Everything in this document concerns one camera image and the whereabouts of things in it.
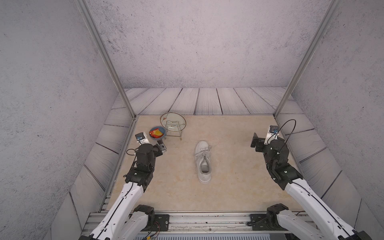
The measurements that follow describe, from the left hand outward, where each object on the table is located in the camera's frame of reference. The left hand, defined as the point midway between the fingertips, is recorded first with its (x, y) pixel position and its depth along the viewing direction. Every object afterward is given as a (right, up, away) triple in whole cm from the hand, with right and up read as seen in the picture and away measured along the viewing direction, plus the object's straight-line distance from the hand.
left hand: (156, 140), depth 79 cm
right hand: (+56, +4, -3) cm, 56 cm away
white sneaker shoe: (+25, -13, +7) cm, 29 cm away
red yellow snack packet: (-7, +3, +27) cm, 28 cm away
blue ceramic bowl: (-4, +6, +29) cm, 29 cm away
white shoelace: (+26, -8, +9) cm, 29 cm away
